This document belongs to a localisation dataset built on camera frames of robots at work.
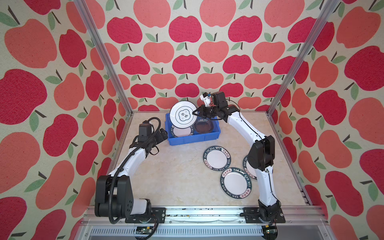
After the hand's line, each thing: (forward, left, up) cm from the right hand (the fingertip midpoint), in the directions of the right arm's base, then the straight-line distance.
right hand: (195, 111), depth 88 cm
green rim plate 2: (-16, -15, -26) cm, 34 cm away
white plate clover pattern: (-1, +9, -2) cm, 9 cm away
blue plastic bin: (-4, -1, -21) cm, 22 cm away
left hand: (-12, +18, -10) cm, 23 cm away
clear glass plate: (+7, -6, -21) cm, 23 cm away
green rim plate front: (-31, -27, -26) cm, 48 cm away
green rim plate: (0, +12, -23) cm, 25 cm away
